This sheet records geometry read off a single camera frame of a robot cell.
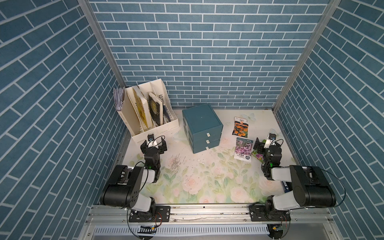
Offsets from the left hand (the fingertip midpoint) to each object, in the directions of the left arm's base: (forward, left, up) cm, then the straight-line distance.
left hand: (157, 138), depth 90 cm
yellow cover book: (+16, +10, +12) cm, 22 cm away
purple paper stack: (+18, +22, +18) cm, 34 cm away
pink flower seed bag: (-1, -55, -9) cm, 56 cm away
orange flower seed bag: (+17, -56, -9) cm, 60 cm away
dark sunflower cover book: (+22, +4, +5) cm, 23 cm away
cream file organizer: (+17, +20, +2) cm, 26 cm away
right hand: (0, -67, 0) cm, 67 cm away
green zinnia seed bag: (-8, -63, -7) cm, 64 cm away
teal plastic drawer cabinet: (+1, -26, +10) cm, 28 cm away
